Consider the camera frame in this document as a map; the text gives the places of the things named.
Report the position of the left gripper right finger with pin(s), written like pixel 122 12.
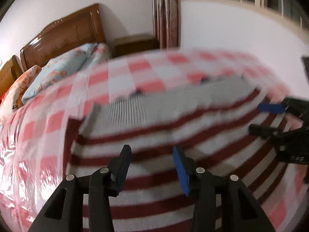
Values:
pixel 229 196

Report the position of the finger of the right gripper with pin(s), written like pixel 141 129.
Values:
pixel 266 133
pixel 271 108

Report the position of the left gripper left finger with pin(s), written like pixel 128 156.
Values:
pixel 63 211

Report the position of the pink checkered bed cover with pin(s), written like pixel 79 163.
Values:
pixel 199 99

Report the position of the orange floral pillow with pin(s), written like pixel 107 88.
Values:
pixel 12 99

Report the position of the blue floral pillow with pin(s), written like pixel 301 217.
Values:
pixel 57 69

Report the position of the light wooden headboard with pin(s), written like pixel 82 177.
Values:
pixel 9 73

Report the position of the pink floral curtain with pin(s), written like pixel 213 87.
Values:
pixel 165 19

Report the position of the wooden nightstand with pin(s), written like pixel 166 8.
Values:
pixel 133 44

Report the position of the dark wooden headboard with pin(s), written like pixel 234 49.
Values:
pixel 81 27

